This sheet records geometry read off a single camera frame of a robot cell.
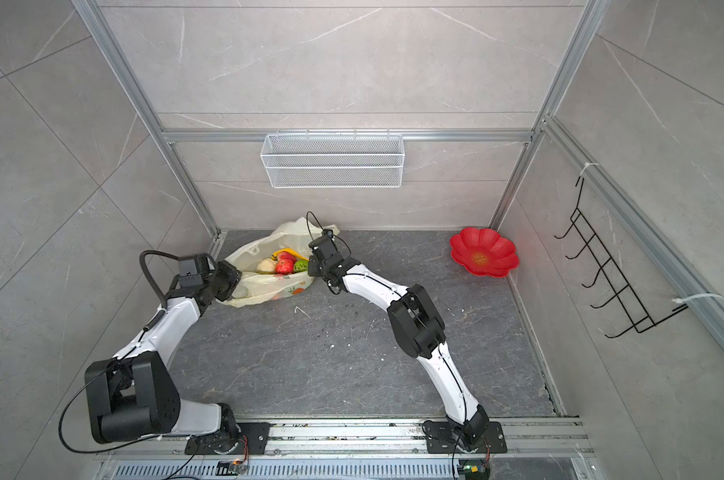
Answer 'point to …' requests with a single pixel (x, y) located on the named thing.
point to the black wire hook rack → (634, 310)
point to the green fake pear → (301, 265)
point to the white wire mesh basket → (332, 161)
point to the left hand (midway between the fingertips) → (242, 262)
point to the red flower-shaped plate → (484, 252)
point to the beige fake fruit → (266, 265)
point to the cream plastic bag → (256, 288)
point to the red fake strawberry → (285, 263)
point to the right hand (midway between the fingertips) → (314, 261)
